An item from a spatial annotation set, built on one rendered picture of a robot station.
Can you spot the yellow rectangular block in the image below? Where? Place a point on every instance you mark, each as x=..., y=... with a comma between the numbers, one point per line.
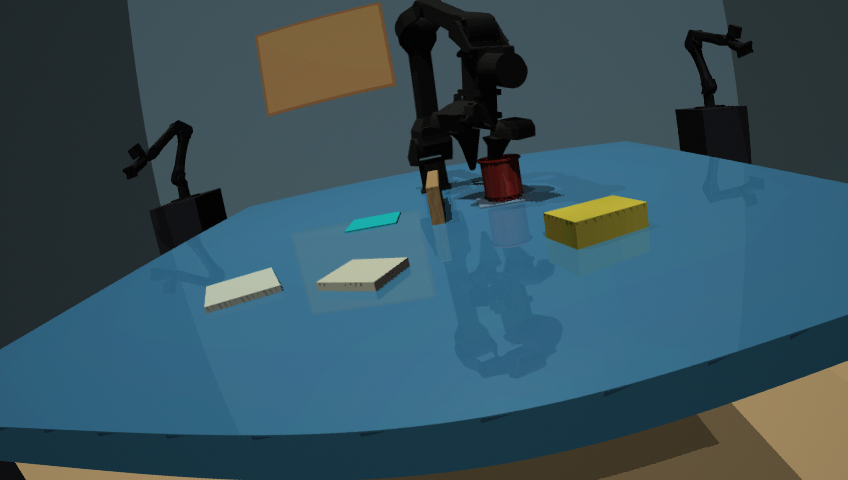
x=595, y=221

